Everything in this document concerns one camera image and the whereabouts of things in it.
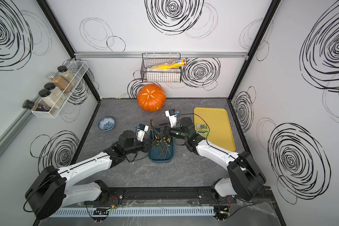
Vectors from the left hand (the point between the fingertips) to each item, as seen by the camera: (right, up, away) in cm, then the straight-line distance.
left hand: (156, 142), depth 79 cm
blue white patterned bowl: (-39, +9, +23) cm, 47 cm away
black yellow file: (0, -5, +12) cm, 13 cm away
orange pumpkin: (-7, +28, +25) cm, 38 cm away
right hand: (0, +9, -5) cm, 10 cm away
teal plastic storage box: (+3, -9, +10) cm, 14 cm away
